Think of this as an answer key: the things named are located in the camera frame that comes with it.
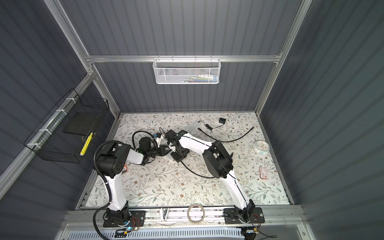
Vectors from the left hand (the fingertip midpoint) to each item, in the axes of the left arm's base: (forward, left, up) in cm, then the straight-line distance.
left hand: (173, 150), depth 98 cm
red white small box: (-20, -54, +1) cm, 57 cm away
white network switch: (-4, +2, 0) cm, 5 cm away
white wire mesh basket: (+63, -12, +21) cm, 68 cm away
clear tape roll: (-39, -9, 0) cm, 40 cm away
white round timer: (-3, -58, +3) cm, 59 cm away
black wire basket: (-5, +49, +27) cm, 56 cm away
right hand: (-7, -5, -1) cm, 9 cm away
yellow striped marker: (-11, +38, +26) cm, 47 cm away
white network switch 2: (+20, -14, +1) cm, 24 cm away
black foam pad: (+3, +45, +27) cm, 52 cm away
